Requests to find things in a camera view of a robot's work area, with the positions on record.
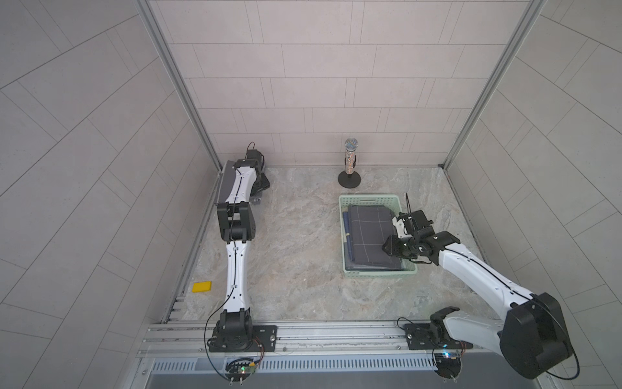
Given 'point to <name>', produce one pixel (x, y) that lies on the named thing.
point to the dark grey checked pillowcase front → (372, 227)
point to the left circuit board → (240, 369)
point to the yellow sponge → (202, 286)
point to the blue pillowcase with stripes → (345, 215)
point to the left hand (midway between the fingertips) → (263, 184)
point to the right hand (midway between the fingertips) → (384, 247)
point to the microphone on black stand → (349, 178)
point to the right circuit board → (447, 365)
